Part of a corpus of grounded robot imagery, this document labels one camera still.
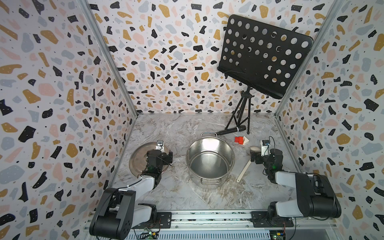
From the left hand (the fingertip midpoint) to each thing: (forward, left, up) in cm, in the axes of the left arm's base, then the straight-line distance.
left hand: (162, 149), depth 90 cm
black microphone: (+21, -47, -8) cm, 52 cm away
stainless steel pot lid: (-2, +17, -8) cm, 19 cm away
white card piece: (+11, -55, -7) cm, 56 cm away
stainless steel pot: (-2, -29, -8) cm, 30 cm away
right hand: (+1, -60, -3) cm, 60 cm away
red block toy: (+13, -51, -9) cm, 53 cm away
